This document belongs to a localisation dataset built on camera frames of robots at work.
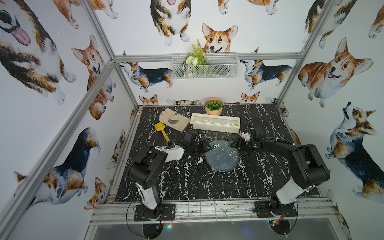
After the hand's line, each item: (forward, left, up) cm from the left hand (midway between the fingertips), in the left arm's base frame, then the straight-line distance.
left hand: (213, 147), depth 90 cm
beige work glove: (+26, +26, -5) cm, 38 cm away
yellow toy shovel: (+20, +36, -5) cm, 42 cm away
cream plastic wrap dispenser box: (+18, -2, +1) cm, 18 cm away
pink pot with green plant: (+27, -2, +8) cm, 28 cm away
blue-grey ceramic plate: (-5, -5, -4) cm, 8 cm away
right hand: (+1, -12, -1) cm, 12 cm away
